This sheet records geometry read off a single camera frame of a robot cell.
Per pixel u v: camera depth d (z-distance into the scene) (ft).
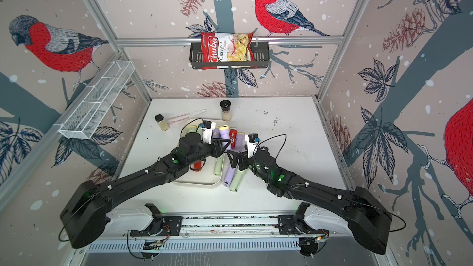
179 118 3.62
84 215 1.32
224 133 2.50
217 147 2.25
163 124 3.33
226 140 2.50
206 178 2.89
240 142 3.20
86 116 2.39
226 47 2.87
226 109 3.38
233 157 2.25
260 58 3.04
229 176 2.80
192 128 3.30
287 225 2.40
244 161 2.22
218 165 2.88
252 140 2.16
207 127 2.30
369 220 1.34
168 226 2.39
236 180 2.73
